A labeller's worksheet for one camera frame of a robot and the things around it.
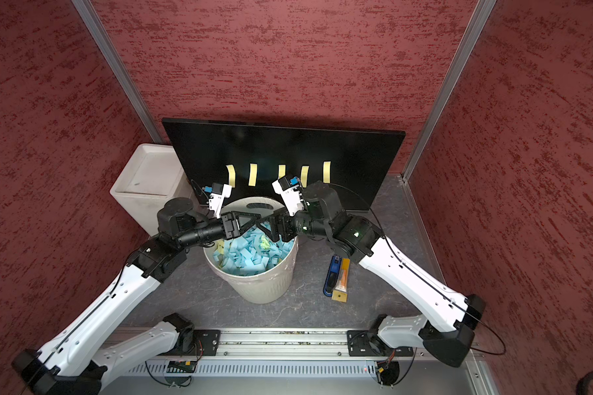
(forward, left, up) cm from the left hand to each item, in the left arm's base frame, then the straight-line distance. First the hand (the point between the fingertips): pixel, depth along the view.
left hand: (256, 223), depth 64 cm
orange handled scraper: (-8, -26, -32) cm, 42 cm away
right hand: (-1, -3, +1) cm, 4 cm away
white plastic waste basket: (-12, 0, -15) cm, 20 cm away
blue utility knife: (-3, -23, -30) cm, 38 cm away
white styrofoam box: (+27, +44, -10) cm, 52 cm away
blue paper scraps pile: (-3, +3, -11) cm, 12 cm away
